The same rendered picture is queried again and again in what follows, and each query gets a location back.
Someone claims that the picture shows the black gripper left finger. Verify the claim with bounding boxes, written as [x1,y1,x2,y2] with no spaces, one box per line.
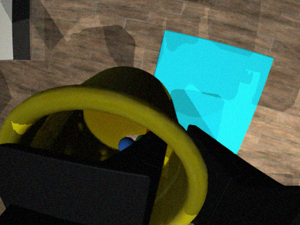
[0,131,167,225]

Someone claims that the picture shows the white flat rectangular block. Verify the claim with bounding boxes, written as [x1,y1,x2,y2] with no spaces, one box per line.
[0,0,31,61]

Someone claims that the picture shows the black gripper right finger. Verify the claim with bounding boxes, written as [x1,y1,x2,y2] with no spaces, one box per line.
[187,125,300,225]

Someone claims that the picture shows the yellow cup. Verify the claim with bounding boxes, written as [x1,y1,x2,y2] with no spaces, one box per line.
[0,66,208,225]

